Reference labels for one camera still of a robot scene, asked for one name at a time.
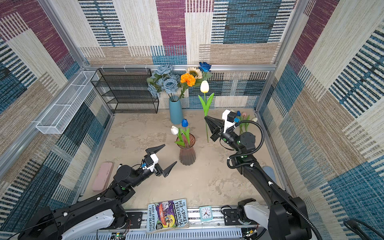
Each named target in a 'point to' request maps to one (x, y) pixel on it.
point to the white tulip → (176, 131)
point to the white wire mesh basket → (54, 121)
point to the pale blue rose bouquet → (162, 80)
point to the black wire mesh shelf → (126, 90)
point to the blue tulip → (184, 123)
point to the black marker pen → (120, 165)
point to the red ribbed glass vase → (187, 155)
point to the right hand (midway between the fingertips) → (205, 119)
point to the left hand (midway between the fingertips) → (169, 151)
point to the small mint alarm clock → (206, 213)
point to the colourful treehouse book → (167, 215)
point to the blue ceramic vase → (175, 110)
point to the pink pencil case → (103, 176)
